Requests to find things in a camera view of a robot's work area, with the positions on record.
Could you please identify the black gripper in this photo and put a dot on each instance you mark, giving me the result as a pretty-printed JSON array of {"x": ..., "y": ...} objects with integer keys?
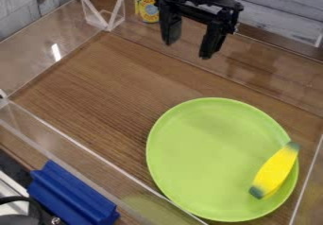
[{"x": 200, "y": 10}]

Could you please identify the yellow toy banana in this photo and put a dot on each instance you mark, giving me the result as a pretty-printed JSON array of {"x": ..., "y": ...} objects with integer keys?
[{"x": 274, "y": 171}]

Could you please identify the green plate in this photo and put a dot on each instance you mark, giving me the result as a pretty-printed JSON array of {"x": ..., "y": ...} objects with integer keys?
[{"x": 207, "y": 145}]

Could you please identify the yellow pineapple can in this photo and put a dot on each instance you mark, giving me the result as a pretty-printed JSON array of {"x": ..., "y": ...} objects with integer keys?
[{"x": 147, "y": 10}]

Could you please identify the blue plastic clamp block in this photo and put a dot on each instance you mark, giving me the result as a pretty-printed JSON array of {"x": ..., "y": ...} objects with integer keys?
[{"x": 69, "y": 198}]

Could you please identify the clear acrylic enclosure walls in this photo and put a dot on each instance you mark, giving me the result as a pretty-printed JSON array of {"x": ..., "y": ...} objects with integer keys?
[{"x": 81, "y": 91}]

